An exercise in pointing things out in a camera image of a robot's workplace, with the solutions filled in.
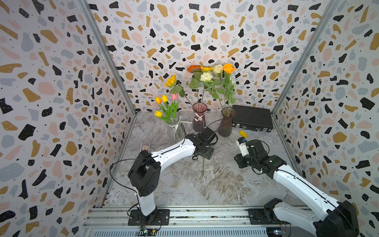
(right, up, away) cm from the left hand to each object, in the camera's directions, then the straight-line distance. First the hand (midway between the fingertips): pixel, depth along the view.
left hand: (207, 150), depth 87 cm
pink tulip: (-20, +28, +8) cm, 36 cm away
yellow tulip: (-26, +31, +2) cm, 40 cm away
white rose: (+15, +36, +4) cm, 39 cm away
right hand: (+16, -3, -5) cm, 17 cm away
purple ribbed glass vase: (+16, +13, +29) cm, 36 cm away
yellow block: (+27, +9, +22) cm, 36 cm away
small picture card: (-42, +1, +13) cm, 44 cm away
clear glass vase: (-21, +11, +11) cm, 26 cm away
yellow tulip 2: (-27, +21, -4) cm, 35 cm away
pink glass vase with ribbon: (-5, +17, +11) cm, 21 cm away
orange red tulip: (-2, -11, +6) cm, 13 cm away
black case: (+37, +20, +29) cm, 51 cm away
